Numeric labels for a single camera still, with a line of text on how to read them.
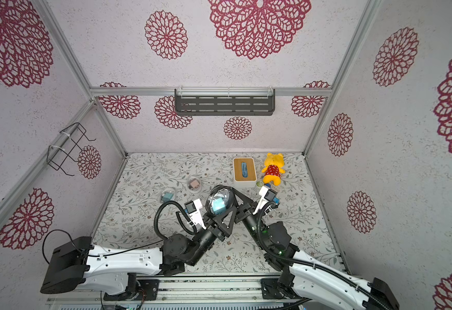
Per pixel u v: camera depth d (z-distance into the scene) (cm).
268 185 106
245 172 107
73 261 46
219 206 59
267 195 56
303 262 50
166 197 98
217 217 56
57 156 73
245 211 56
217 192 59
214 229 53
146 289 73
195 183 103
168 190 102
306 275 50
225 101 97
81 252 44
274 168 106
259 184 106
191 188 103
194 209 55
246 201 61
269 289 73
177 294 73
